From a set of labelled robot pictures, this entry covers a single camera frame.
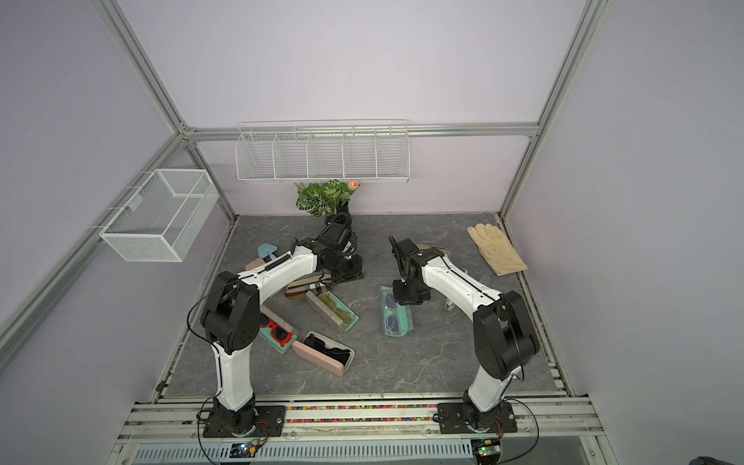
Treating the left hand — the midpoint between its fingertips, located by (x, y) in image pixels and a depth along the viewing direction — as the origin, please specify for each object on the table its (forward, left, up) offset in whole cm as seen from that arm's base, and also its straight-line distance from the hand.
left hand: (365, 276), depth 91 cm
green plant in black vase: (+20, +11, +16) cm, 28 cm away
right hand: (-8, -12, -2) cm, 14 cm away
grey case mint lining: (-9, +14, -3) cm, 17 cm away
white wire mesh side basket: (+14, +58, +17) cm, 62 cm away
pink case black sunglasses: (-24, +14, -2) cm, 27 cm away
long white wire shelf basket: (+39, +12, +20) cm, 46 cm away
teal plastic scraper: (+20, +38, -8) cm, 44 cm away
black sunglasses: (-21, +9, -9) cm, 24 cm away
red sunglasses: (-16, +25, -2) cm, 30 cm away
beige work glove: (+14, -50, -8) cm, 52 cm away
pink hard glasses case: (+14, +41, -9) cm, 44 cm away
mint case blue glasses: (-13, -9, -5) cm, 16 cm away
